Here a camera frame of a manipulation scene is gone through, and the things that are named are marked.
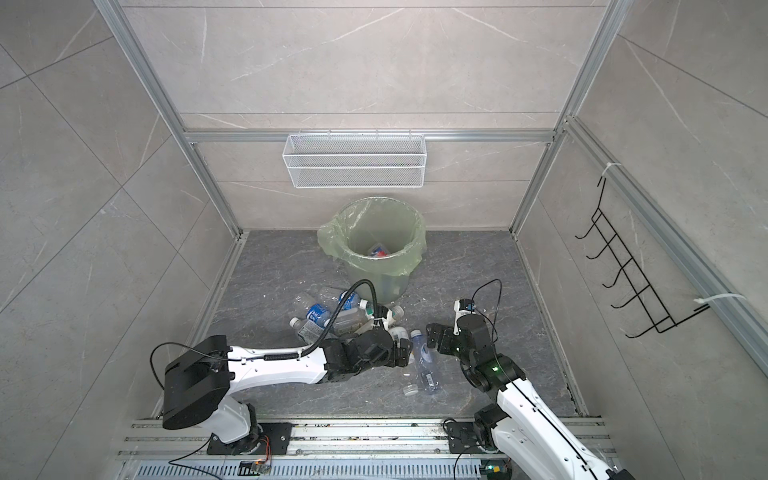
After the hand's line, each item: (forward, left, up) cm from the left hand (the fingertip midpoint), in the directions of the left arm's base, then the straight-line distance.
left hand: (403, 340), depth 80 cm
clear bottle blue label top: (+15, +15, -5) cm, 22 cm away
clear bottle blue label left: (+11, +25, -5) cm, 28 cm away
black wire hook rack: (-3, -51, +23) cm, 56 cm away
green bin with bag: (+38, +6, 0) cm, 38 cm away
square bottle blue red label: (+31, +6, +2) cm, 31 cm away
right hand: (+4, -11, 0) cm, 11 cm away
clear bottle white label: (+6, +28, -4) cm, 29 cm away
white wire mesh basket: (+57, +14, +20) cm, 62 cm away
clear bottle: (-8, -1, -6) cm, 10 cm away
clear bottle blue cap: (-1, -7, -10) cm, 12 cm away
